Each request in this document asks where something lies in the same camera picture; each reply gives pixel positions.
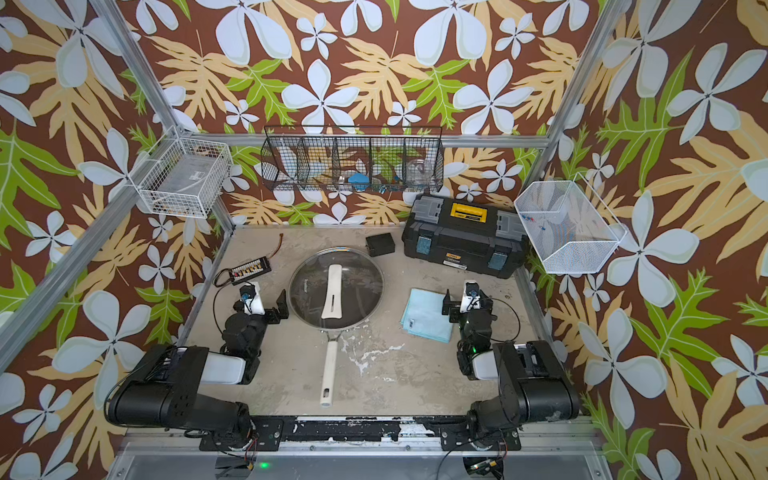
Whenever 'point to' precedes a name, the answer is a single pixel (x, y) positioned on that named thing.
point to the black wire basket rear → (352, 158)
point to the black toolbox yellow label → (488, 241)
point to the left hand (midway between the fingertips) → (268, 288)
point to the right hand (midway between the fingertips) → (463, 290)
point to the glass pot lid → (336, 288)
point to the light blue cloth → (423, 316)
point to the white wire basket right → (571, 228)
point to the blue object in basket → (359, 181)
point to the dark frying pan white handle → (328, 373)
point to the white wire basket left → (180, 176)
